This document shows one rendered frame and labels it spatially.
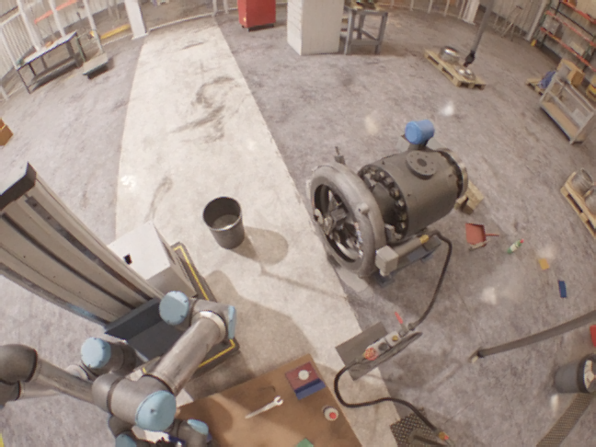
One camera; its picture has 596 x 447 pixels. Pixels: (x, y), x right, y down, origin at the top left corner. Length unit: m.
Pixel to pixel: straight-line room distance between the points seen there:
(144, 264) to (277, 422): 1.11
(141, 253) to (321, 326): 1.36
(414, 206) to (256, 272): 1.31
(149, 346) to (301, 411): 0.88
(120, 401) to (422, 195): 1.76
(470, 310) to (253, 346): 1.86
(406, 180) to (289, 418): 1.54
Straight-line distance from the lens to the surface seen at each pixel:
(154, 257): 1.54
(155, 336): 1.54
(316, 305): 2.17
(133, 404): 0.74
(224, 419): 1.69
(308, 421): 1.65
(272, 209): 2.54
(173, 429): 1.31
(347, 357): 2.13
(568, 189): 4.98
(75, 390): 1.08
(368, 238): 1.48
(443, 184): 1.95
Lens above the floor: 2.09
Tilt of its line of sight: 59 degrees down
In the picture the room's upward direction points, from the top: 4 degrees clockwise
